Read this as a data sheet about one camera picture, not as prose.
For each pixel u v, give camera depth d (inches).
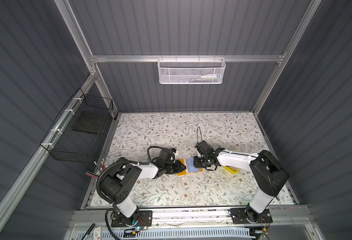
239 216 28.6
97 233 27.3
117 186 18.2
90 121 30.2
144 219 28.7
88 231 27.7
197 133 41.1
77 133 28.9
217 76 35.9
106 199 18.9
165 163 29.2
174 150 34.7
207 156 28.2
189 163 36.5
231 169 34.0
